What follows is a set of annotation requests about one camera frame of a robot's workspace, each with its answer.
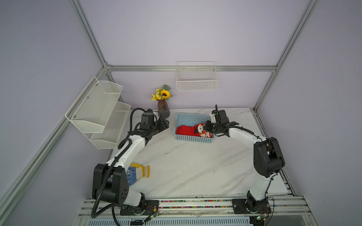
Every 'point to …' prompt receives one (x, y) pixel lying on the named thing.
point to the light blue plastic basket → (191, 119)
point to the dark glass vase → (163, 108)
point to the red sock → (197, 130)
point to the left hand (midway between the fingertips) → (165, 125)
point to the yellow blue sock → (135, 172)
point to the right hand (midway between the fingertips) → (204, 128)
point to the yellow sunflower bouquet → (161, 93)
